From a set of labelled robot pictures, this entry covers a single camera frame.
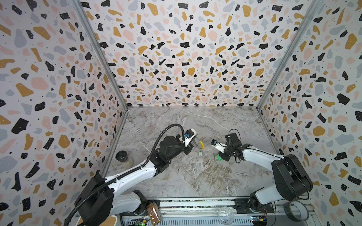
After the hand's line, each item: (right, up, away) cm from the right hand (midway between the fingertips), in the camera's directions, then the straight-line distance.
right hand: (221, 147), depth 93 cm
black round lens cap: (-59, -2, -13) cm, 61 cm away
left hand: (-17, +11, -19) cm, 28 cm away
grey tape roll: (+37, -28, -21) cm, 52 cm away
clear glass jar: (-2, -31, -21) cm, 37 cm away
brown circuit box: (-38, -28, -23) cm, 53 cm away
